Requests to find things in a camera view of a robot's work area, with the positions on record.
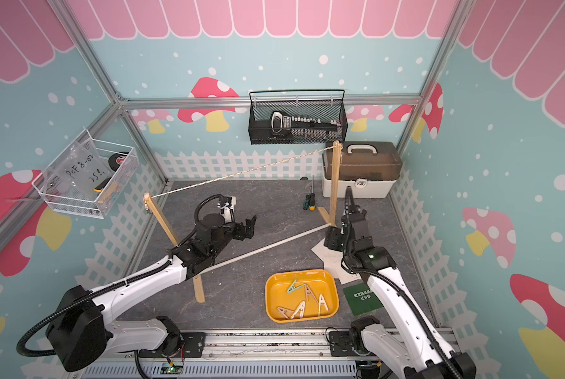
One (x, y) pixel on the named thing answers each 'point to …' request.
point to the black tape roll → (115, 160)
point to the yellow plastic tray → (301, 295)
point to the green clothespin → (293, 287)
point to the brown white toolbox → (370, 168)
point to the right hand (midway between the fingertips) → (338, 230)
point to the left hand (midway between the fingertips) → (244, 217)
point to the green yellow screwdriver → (310, 199)
